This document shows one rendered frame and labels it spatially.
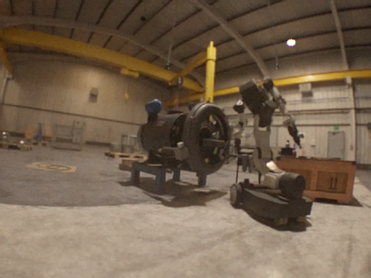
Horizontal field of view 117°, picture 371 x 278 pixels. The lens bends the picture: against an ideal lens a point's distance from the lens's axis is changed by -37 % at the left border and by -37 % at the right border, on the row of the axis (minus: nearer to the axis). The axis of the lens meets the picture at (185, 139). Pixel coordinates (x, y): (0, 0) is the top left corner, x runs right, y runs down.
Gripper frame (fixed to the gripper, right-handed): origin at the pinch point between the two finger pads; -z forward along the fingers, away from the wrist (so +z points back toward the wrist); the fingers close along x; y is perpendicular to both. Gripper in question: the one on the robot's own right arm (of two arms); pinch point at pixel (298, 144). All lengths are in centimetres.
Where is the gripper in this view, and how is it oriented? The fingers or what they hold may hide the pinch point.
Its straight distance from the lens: 168.3
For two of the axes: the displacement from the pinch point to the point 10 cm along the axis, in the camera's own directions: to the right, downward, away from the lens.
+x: 7.0, 3.1, 6.4
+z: -1.0, -8.5, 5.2
